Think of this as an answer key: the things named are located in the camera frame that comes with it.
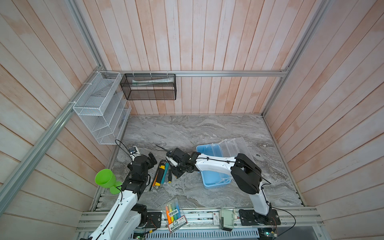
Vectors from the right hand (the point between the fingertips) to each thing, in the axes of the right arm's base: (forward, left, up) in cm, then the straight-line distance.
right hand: (174, 171), depth 88 cm
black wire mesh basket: (+52, +20, +24) cm, 61 cm away
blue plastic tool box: (+11, -32, +9) cm, 35 cm away
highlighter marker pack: (-25, -3, -1) cm, 25 cm away
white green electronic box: (-23, -28, +3) cm, 36 cm away
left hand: (+3, +16, +10) cm, 19 cm away
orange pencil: (-5, +11, -1) cm, 12 cm away
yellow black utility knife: (+2, +8, 0) cm, 8 cm away
